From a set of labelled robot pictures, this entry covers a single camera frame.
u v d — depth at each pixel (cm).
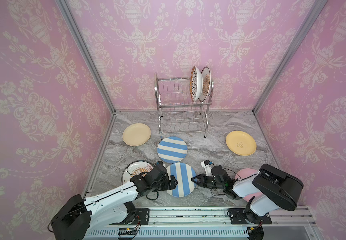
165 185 73
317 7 69
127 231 73
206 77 84
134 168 90
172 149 97
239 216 73
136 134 107
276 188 45
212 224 73
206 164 83
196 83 74
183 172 88
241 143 102
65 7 70
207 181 77
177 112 119
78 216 41
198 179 82
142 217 73
